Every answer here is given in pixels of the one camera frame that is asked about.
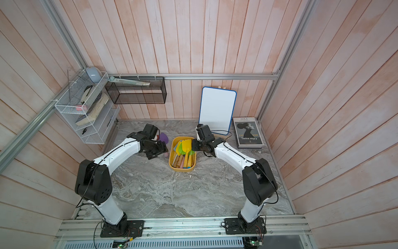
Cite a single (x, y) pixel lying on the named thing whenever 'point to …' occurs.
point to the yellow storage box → (173, 142)
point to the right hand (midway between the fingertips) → (193, 143)
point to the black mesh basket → (125, 93)
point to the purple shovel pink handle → (164, 137)
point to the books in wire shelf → (96, 108)
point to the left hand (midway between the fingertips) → (163, 154)
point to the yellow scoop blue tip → (187, 147)
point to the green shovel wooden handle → (191, 152)
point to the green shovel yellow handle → (181, 150)
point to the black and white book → (247, 133)
